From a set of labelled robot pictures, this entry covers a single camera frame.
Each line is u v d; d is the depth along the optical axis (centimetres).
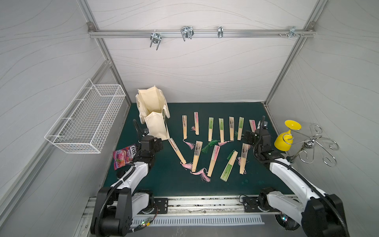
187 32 76
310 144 66
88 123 69
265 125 71
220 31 78
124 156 88
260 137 62
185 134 101
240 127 105
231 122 108
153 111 82
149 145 66
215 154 92
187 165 88
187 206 75
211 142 98
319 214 39
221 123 108
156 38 80
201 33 78
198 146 95
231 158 91
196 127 104
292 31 76
